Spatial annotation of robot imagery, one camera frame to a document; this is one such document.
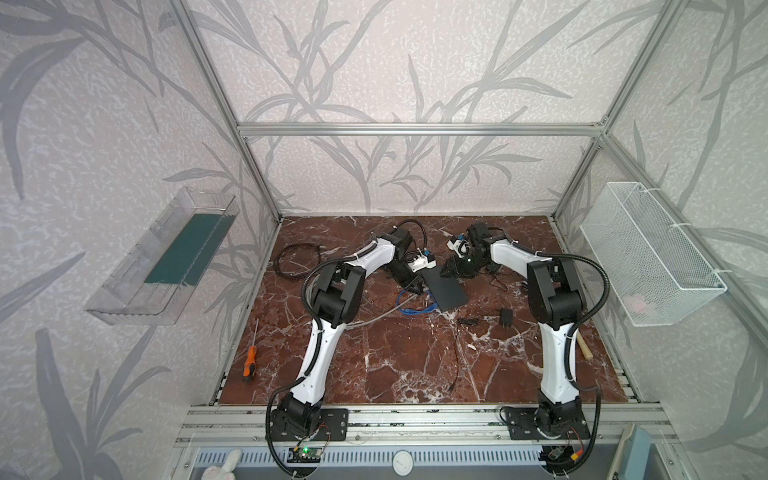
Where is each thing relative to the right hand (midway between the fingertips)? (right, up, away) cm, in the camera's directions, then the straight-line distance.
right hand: (447, 267), depth 102 cm
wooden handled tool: (+37, -23, -18) cm, 47 cm away
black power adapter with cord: (+17, -15, -11) cm, 25 cm away
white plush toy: (-55, -42, -37) cm, 79 cm away
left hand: (-8, -4, -4) cm, 10 cm away
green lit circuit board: (-39, -42, -32) cm, 66 cm away
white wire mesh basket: (+38, +3, -41) cm, 56 cm away
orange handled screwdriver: (-58, -25, -19) cm, 66 cm away
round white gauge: (-15, -43, -33) cm, 56 cm away
